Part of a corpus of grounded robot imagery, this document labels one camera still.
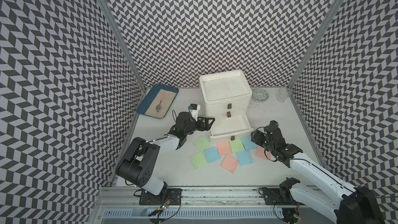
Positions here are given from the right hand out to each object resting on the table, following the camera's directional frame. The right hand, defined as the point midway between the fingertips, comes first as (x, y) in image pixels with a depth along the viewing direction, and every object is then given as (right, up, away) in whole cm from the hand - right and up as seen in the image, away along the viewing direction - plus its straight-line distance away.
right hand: (255, 138), depth 85 cm
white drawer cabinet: (-16, +24, -3) cm, 29 cm away
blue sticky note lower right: (-6, -12, +2) cm, 13 cm away
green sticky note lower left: (-32, -12, 0) cm, 34 cm away
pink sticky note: (-17, -7, +4) cm, 19 cm away
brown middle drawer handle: (-14, +13, +4) cm, 20 cm away
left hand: (-26, +10, +2) cm, 28 cm away
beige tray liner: (-55, +20, +24) cm, 63 cm away
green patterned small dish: (+12, +25, +27) cm, 39 cm away
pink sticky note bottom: (-14, -14, 0) cm, 20 cm away
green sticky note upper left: (-30, -5, +6) cm, 31 cm away
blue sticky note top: (-3, -4, +3) cm, 6 cm away
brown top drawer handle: (-14, +18, -1) cm, 23 cm away
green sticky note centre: (-9, -6, +6) cm, 12 cm away
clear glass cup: (+27, +26, +24) cm, 44 cm away
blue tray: (-70, +25, +28) cm, 79 cm away
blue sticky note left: (-24, -10, +2) cm, 26 cm away
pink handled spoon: (-60, +17, +20) cm, 66 cm away
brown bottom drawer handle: (-12, -1, +4) cm, 13 cm away
